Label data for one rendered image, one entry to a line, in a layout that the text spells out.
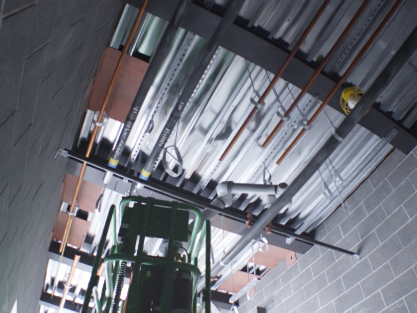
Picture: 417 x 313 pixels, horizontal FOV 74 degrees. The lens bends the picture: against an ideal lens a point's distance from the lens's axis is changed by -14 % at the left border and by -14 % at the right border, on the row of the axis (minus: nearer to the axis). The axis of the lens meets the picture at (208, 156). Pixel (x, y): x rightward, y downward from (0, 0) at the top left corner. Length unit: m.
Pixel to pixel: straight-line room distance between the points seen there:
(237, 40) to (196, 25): 0.33
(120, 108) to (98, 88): 0.28
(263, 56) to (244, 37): 0.22
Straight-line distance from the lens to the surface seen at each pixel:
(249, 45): 2.49
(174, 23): 2.09
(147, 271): 1.91
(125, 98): 2.96
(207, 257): 2.00
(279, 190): 2.74
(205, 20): 2.42
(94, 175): 3.33
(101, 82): 2.95
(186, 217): 2.12
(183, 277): 1.87
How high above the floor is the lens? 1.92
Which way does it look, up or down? 53 degrees up
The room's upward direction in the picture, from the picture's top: straight up
